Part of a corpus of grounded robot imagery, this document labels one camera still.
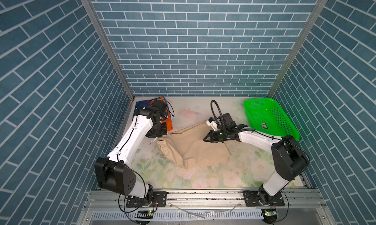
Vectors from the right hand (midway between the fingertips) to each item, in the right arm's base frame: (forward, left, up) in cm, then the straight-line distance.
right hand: (202, 138), depth 86 cm
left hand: (-4, +22, +8) cm, 24 cm away
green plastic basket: (+31, -47, -12) cm, 58 cm away
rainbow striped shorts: (+18, +26, -7) cm, 32 cm away
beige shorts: (-3, +8, -8) cm, 12 cm away
